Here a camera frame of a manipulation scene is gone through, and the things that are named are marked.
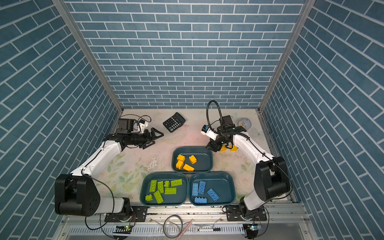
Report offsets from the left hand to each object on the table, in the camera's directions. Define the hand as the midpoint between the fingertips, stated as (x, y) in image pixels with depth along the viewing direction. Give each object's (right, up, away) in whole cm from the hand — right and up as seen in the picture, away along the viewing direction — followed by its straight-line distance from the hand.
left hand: (159, 137), depth 82 cm
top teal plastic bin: (+25, -12, +12) cm, 31 cm away
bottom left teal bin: (+13, -32, -3) cm, 35 cm away
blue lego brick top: (+23, -32, -6) cm, 40 cm away
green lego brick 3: (+1, -27, -1) cm, 27 cm away
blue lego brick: (+24, -28, 0) cm, 37 cm away
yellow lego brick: (+16, -19, +7) cm, 26 cm away
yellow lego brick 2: (+11, -14, +9) cm, 20 cm away
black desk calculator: (+4, +9, +29) cm, 30 cm away
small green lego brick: (+4, -25, -1) cm, 26 cm away
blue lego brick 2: (+29, -30, -3) cm, 41 cm away
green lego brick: (+1, -31, -5) cm, 31 cm away
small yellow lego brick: (+18, -15, +9) cm, 25 cm away
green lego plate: (-4, -27, 0) cm, 27 cm away
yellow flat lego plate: (+35, -5, -8) cm, 36 cm away
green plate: (+9, -26, +1) cm, 27 cm away
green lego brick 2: (+7, -29, -2) cm, 30 cm away
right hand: (+28, -3, +5) cm, 28 cm away
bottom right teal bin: (+36, -26, +1) cm, 44 cm away
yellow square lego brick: (+10, -18, +5) cm, 21 cm away
